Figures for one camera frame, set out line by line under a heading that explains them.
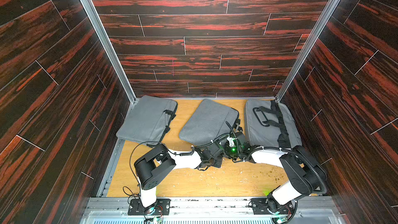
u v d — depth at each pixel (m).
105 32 0.85
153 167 0.50
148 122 1.03
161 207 0.73
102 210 0.74
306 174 0.45
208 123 1.00
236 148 0.75
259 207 0.73
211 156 0.69
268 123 0.96
